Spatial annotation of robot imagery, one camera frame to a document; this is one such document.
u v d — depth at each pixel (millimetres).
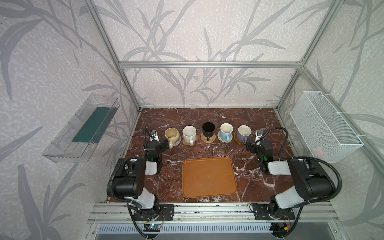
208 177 853
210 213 751
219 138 1019
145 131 769
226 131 945
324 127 652
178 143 990
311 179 456
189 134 990
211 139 1001
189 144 917
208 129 946
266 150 704
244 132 999
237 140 1008
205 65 1738
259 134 812
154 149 706
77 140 630
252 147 861
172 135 999
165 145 875
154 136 801
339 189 434
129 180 451
